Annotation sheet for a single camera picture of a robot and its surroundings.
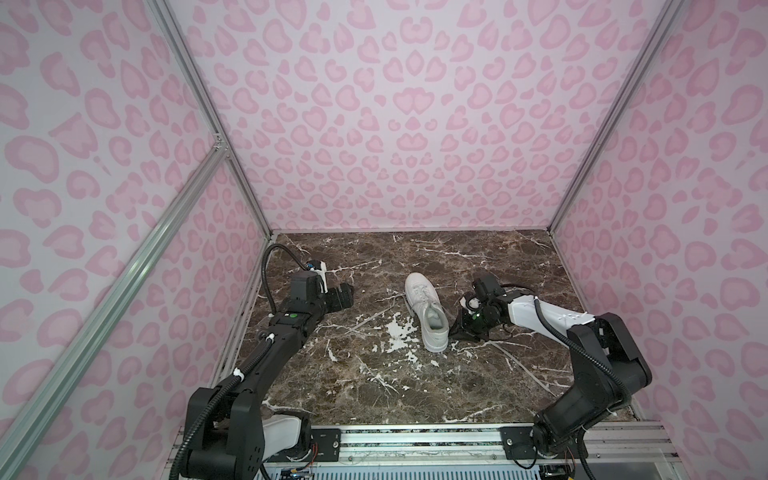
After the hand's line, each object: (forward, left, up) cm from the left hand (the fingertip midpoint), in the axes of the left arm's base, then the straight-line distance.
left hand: (342, 286), depth 86 cm
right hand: (-10, -32, -9) cm, 34 cm away
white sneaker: (-5, -26, -6) cm, 27 cm away
